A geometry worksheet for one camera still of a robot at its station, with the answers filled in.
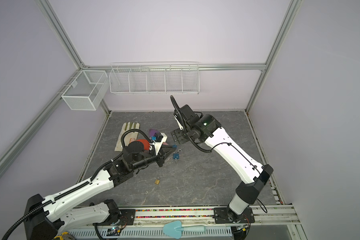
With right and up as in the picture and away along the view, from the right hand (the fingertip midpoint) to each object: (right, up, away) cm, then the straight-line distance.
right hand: (182, 134), depth 71 cm
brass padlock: (-15, -28, +14) cm, 35 cm away
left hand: (-4, -7, -3) cm, 8 cm away
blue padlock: (-3, -5, -3) cm, 7 cm away
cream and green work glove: (-39, -3, +34) cm, 52 cm away
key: (-5, -18, +22) cm, 29 cm away
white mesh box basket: (-65, +28, +28) cm, 76 cm away
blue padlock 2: (-4, -15, +25) cm, 29 cm away
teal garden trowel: (-4, -45, -1) cm, 45 cm away
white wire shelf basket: (-19, +36, +27) cm, 48 cm away
